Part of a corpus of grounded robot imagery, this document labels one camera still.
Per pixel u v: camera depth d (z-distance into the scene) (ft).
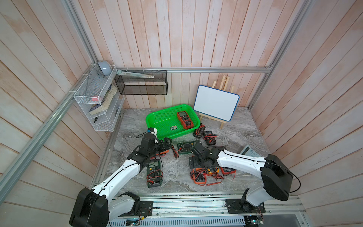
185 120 3.45
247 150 3.03
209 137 3.22
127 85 3.39
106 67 2.72
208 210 2.40
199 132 3.33
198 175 2.63
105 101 2.60
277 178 1.42
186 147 3.08
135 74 2.98
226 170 2.74
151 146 2.14
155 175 2.68
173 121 3.64
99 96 2.51
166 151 2.43
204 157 2.12
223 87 3.05
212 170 2.78
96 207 1.28
